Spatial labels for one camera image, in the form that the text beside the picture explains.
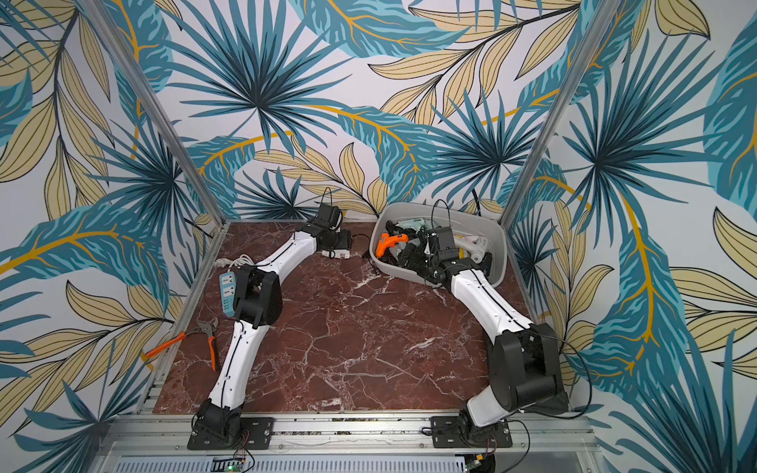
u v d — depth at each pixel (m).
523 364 0.43
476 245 1.07
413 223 1.13
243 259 1.04
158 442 0.73
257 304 0.64
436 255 0.71
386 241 1.06
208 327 0.90
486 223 1.15
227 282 0.98
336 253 0.93
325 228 0.85
